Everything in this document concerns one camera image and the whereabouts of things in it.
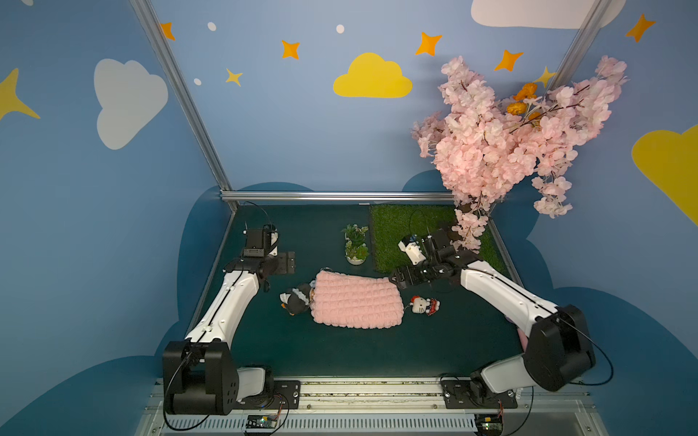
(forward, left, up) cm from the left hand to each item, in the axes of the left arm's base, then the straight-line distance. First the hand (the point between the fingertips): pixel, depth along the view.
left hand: (277, 256), depth 86 cm
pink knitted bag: (-10, -26, -10) cm, 29 cm away
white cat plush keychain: (-10, -48, -11) cm, 50 cm away
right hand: (-3, -42, -2) cm, 42 cm away
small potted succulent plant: (+11, -26, -10) cm, 30 cm away
